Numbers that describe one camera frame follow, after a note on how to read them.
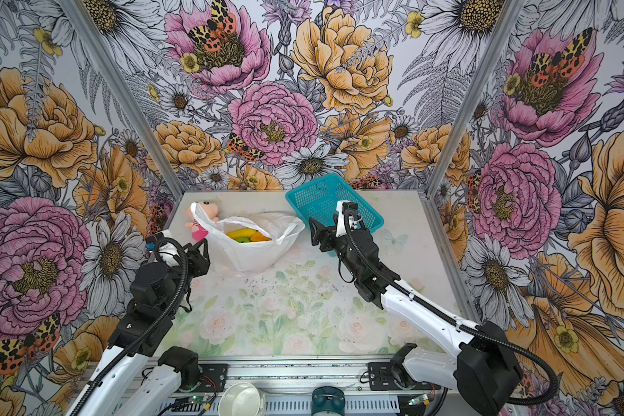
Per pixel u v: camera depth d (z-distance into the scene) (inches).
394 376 26.1
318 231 26.1
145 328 18.7
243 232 40.2
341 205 25.3
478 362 15.7
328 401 25.1
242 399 28.0
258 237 40.2
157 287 20.1
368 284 22.9
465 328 17.0
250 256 32.7
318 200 46.8
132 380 19.3
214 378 28.9
